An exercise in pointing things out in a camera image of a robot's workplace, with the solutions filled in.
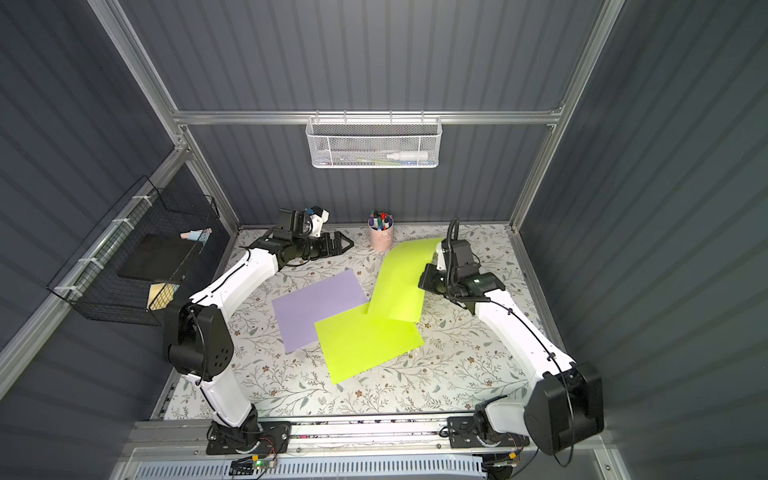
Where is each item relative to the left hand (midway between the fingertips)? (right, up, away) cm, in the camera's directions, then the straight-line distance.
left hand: (347, 246), depth 86 cm
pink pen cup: (+9, +3, +22) cm, 24 cm away
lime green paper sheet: (+2, -29, +5) cm, 30 cm away
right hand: (+21, -9, -5) cm, 23 cm away
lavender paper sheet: (-18, -22, +12) cm, 31 cm away
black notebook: (-46, -3, -12) cm, 47 cm away
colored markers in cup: (+9, +9, +19) cm, 23 cm away
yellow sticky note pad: (-35, -11, -25) cm, 44 cm away
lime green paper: (+15, -14, +5) cm, 21 cm away
